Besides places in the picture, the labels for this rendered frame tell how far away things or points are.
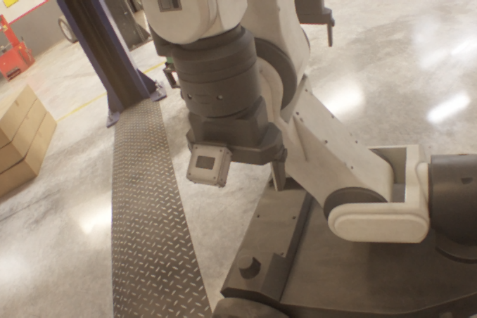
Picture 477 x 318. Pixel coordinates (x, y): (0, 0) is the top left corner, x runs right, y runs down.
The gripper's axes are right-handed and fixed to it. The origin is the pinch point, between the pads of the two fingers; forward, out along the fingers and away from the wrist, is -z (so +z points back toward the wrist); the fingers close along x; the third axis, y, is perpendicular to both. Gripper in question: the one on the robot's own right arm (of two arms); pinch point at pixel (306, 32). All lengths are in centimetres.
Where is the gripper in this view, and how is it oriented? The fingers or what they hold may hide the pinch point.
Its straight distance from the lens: 83.0
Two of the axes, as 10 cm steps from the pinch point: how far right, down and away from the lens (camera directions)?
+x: -9.3, -1.2, 3.5
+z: -1.5, -7.3, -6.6
